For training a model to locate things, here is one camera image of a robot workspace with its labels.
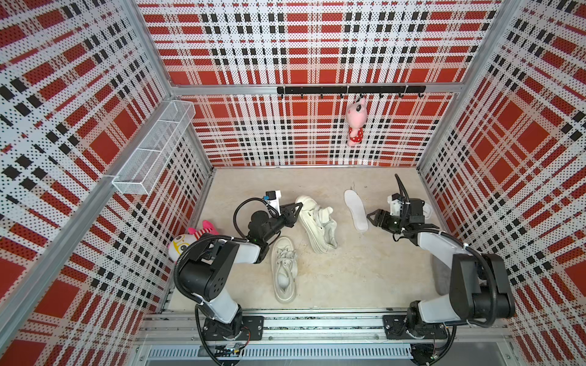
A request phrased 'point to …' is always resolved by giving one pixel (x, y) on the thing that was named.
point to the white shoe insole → (356, 209)
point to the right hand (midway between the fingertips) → (375, 217)
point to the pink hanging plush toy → (355, 115)
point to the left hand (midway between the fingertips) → (304, 203)
